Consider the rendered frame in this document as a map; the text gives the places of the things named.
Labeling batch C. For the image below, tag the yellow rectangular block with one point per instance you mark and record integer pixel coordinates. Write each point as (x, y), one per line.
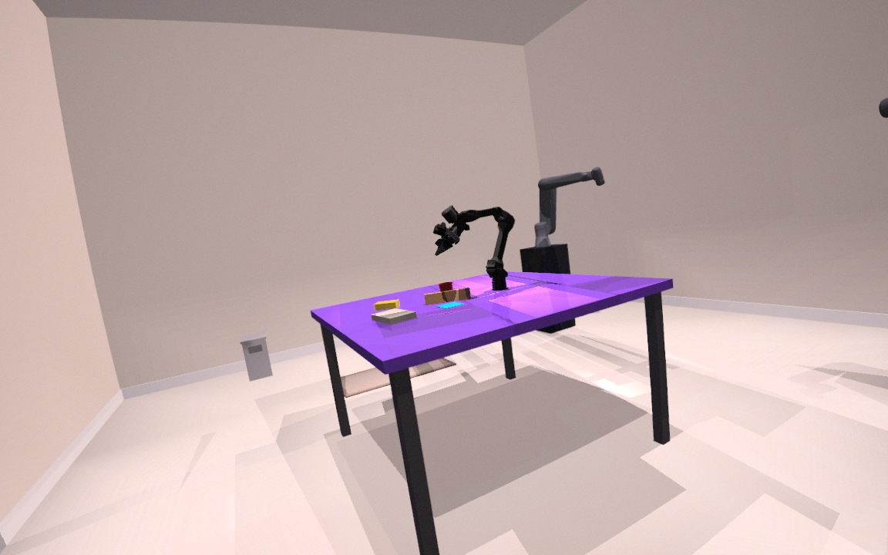
(383, 305)

